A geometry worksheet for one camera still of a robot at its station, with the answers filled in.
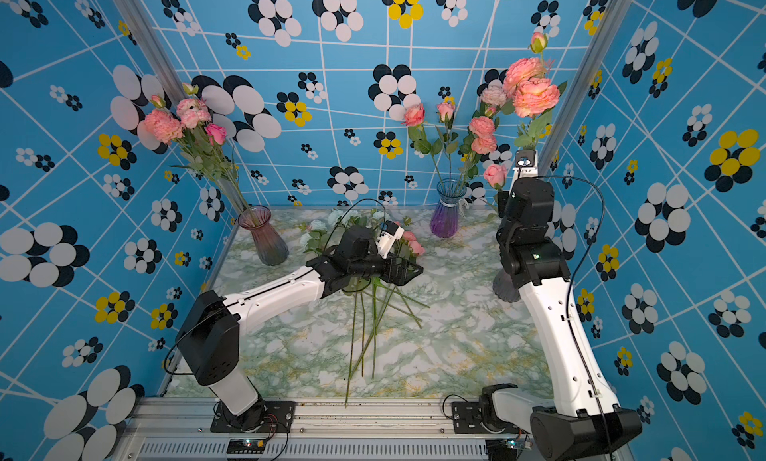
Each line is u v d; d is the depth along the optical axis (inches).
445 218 40.7
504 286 37.1
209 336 17.6
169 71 31.9
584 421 14.2
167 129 29.0
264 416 28.1
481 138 32.9
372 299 36.9
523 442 27.1
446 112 35.1
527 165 20.3
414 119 34.1
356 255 25.7
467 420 28.5
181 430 28.6
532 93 20.1
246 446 28.4
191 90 31.6
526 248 18.1
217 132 30.9
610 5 27.8
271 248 38.0
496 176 27.7
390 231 28.0
